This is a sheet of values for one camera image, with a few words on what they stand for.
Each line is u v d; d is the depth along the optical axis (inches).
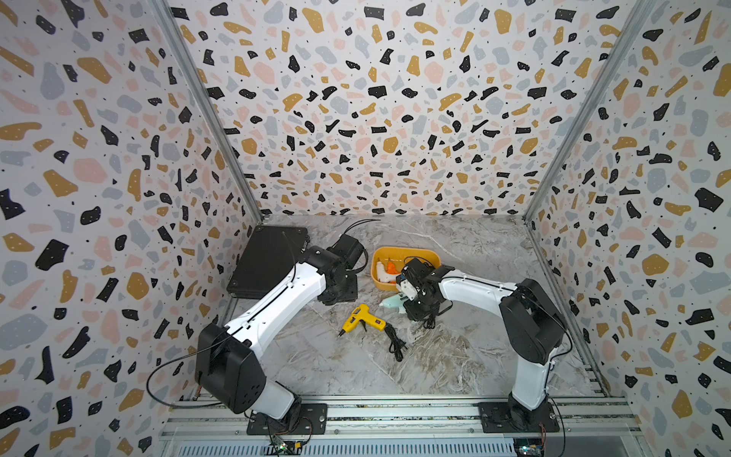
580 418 29.9
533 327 19.4
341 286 25.8
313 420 28.9
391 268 40.5
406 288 34.1
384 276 38.7
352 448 27.7
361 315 35.9
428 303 30.8
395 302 36.2
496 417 28.8
